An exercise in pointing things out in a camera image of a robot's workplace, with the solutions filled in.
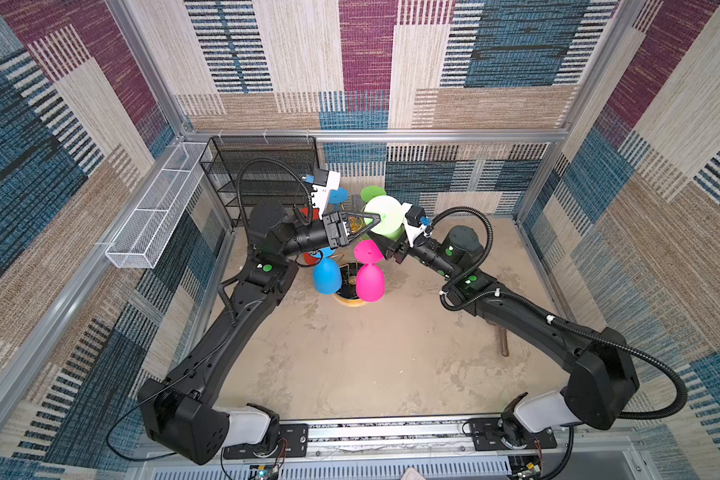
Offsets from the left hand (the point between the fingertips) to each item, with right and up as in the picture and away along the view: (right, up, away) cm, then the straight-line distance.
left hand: (380, 219), depth 55 cm
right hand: (0, +1, +14) cm, 14 cm away
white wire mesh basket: (-70, -3, +37) cm, 79 cm away
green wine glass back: (-1, +11, +30) cm, 32 cm away
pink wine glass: (-1, -13, +23) cm, 26 cm away
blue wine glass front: (-13, -12, +25) cm, 31 cm away
